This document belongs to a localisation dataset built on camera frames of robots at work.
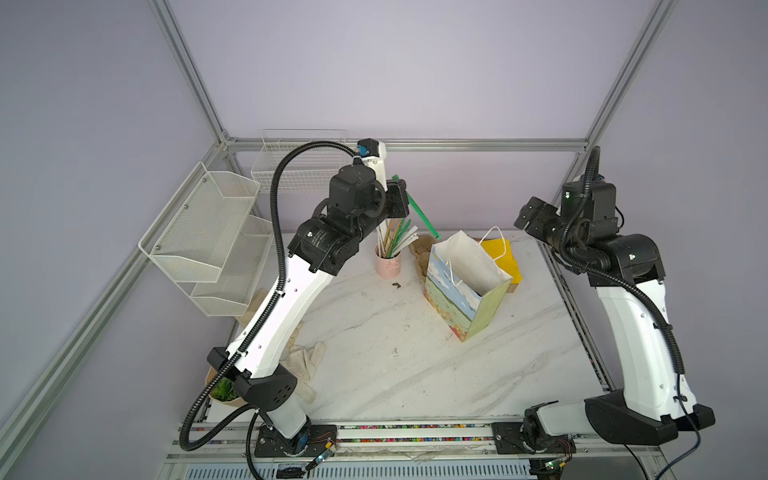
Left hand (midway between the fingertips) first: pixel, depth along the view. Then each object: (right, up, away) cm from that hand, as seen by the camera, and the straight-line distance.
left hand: (404, 185), depth 61 cm
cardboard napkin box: (+39, -26, +40) cm, 62 cm away
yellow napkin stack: (+26, -15, +14) cm, 33 cm away
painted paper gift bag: (+16, -21, +11) cm, 29 cm away
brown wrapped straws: (-2, -8, +40) cm, 41 cm away
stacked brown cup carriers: (+7, -12, +28) cm, 31 cm away
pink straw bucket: (-4, -19, +41) cm, 46 cm away
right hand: (+28, -5, +3) cm, 29 cm away
